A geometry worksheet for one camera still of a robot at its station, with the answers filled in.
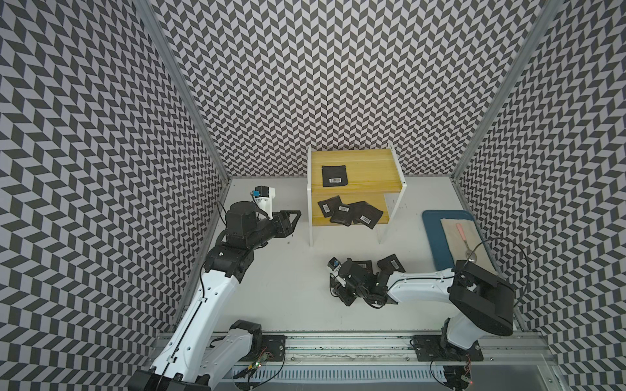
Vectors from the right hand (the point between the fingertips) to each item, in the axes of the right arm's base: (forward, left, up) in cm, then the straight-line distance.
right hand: (339, 291), depth 85 cm
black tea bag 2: (+25, +4, +17) cm, 31 cm away
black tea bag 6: (+10, -20, +1) cm, 22 cm away
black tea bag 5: (+9, -10, 0) cm, 14 cm away
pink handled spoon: (+14, -51, +1) cm, 53 cm away
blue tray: (+14, -41, 0) cm, 43 cm away
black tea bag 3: (+20, -1, +18) cm, 27 cm away
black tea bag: (+23, +2, +34) cm, 42 cm away
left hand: (+13, +14, +29) cm, 34 cm away
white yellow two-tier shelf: (+20, -4, +33) cm, 39 cm away
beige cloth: (+16, -47, +1) cm, 50 cm away
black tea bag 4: (+21, -9, +18) cm, 29 cm away
